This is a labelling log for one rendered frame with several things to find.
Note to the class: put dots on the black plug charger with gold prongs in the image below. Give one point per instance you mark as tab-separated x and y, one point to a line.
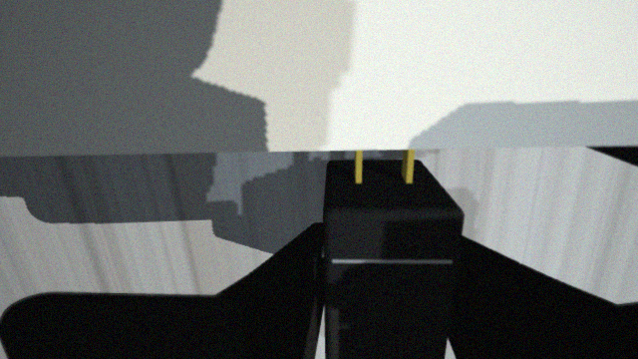
391	248

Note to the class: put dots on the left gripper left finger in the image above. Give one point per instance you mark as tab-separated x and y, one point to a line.
273	312

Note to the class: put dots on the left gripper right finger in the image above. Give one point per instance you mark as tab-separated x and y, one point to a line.
503	309

